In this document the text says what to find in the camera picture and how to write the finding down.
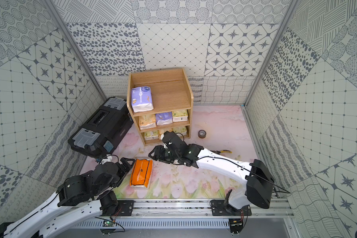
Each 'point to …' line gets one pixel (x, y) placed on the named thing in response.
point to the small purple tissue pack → (164, 118)
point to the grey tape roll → (202, 134)
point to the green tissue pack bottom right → (180, 131)
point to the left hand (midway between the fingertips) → (133, 164)
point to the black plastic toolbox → (100, 136)
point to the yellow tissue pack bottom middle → (161, 133)
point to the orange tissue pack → (141, 172)
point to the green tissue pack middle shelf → (180, 115)
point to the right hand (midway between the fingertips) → (152, 157)
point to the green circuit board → (106, 223)
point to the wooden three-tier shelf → (170, 91)
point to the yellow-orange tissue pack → (147, 121)
